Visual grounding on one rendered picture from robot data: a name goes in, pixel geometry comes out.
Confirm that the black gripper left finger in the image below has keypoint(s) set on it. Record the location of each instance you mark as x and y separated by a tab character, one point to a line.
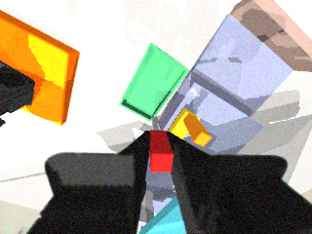
125	171

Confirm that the red-headed pin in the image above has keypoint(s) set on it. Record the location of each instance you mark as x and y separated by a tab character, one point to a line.
161	154

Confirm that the small four-wheeled trolley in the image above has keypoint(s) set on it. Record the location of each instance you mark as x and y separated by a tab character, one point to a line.
167	221

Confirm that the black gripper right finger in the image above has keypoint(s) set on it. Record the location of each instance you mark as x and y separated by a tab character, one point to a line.
197	177

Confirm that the yellow wheel chock with orange handle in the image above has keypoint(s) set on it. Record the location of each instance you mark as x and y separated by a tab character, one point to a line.
188	122

